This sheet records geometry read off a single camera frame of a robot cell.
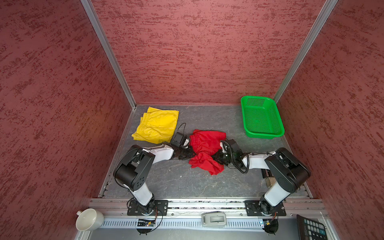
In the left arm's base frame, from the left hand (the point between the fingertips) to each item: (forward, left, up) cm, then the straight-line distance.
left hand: (195, 157), depth 91 cm
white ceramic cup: (-33, +48, +4) cm, 59 cm away
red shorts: (+8, -6, +3) cm, 11 cm away
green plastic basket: (+34, -51, -1) cm, 61 cm away
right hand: (-2, -9, 0) cm, 9 cm away
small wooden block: (-13, -45, -4) cm, 47 cm away
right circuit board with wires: (-34, -39, -3) cm, 52 cm away
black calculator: (-36, -54, +1) cm, 65 cm away
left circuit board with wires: (-34, +24, -3) cm, 42 cm away
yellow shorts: (+24, +28, 0) cm, 37 cm away
